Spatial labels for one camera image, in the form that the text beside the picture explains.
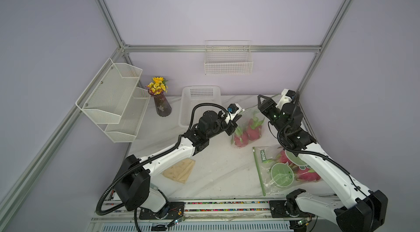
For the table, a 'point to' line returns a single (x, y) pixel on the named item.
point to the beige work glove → (180, 171)
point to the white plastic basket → (192, 96)
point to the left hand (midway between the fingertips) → (238, 115)
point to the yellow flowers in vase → (158, 88)
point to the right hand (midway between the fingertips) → (260, 100)
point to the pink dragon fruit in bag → (241, 137)
